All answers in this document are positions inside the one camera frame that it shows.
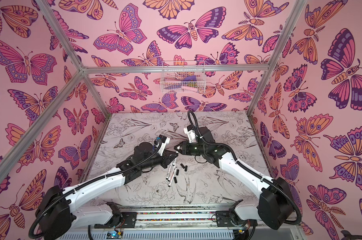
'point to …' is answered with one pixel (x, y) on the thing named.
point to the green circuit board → (114, 235)
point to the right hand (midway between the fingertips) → (175, 146)
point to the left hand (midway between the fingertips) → (178, 153)
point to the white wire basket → (185, 77)
